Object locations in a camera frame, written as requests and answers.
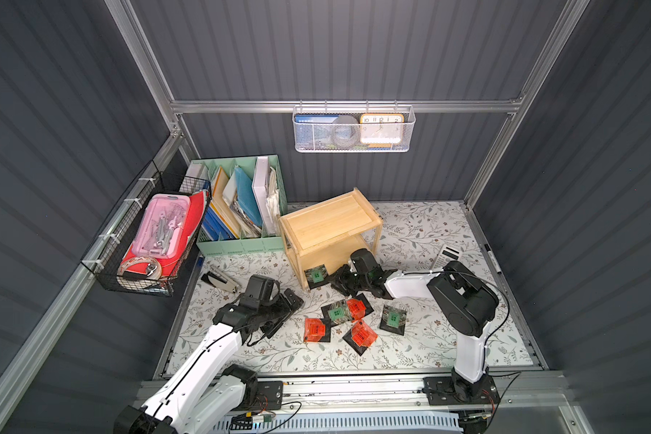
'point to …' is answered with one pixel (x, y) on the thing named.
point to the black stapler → (216, 279)
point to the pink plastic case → (163, 229)
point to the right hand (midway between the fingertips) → (330, 278)
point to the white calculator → (448, 254)
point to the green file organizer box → (247, 198)
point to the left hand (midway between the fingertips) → (293, 309)
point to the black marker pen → (493, 259)
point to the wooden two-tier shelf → (330, 231)
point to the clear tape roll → (139, 273)
